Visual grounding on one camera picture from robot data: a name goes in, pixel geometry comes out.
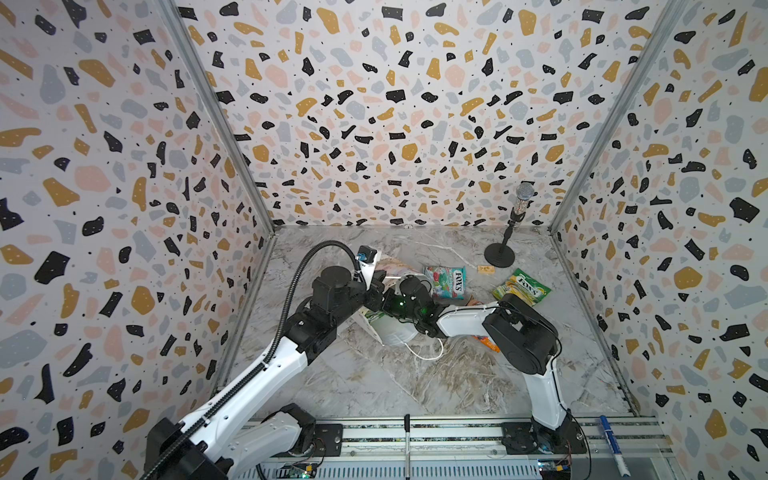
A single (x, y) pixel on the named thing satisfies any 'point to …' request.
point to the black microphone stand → (500, 255)
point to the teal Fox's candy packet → (447, 281)
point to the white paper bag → (388, 328)
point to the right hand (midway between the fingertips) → (362, 292)
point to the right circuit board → (555, 469)
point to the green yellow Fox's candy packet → (522, 285)
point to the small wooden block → (486, 269)
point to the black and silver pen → (407, 441)
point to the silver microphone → (524, 192)
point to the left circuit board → (297, 471)
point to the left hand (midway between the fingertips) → (383, 267)
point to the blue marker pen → (614, 447)
